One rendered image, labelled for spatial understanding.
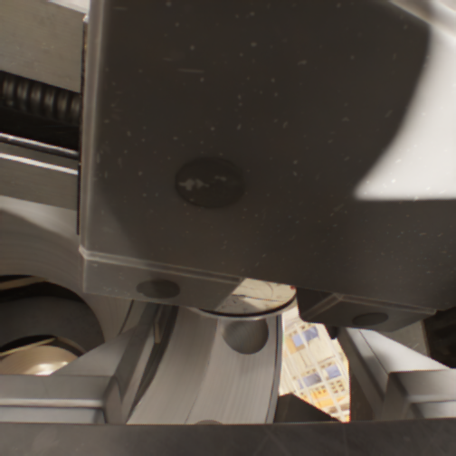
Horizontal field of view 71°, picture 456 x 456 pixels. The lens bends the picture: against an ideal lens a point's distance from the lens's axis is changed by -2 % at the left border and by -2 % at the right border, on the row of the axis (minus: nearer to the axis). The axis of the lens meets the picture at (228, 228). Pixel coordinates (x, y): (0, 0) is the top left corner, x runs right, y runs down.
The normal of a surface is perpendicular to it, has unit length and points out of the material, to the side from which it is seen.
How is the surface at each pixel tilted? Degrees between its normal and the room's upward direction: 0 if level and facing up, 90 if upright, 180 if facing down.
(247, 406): 90
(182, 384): 90
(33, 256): 27
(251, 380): 90
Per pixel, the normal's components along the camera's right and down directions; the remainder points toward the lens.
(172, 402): 0.36, -0.54
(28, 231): -0.03, 0.81
